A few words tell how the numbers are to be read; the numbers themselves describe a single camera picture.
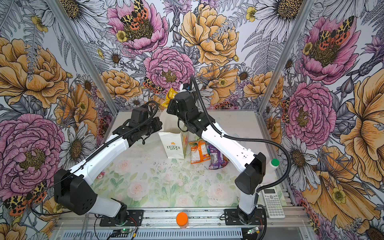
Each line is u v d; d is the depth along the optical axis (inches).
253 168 17.2
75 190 16.2
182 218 26.6
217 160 34.4
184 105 20.2
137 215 29.4
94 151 19.0
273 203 30.7
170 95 27.5
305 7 28.2
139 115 23.9
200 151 36.1
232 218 26.7
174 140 31.2
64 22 29.7
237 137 18.8
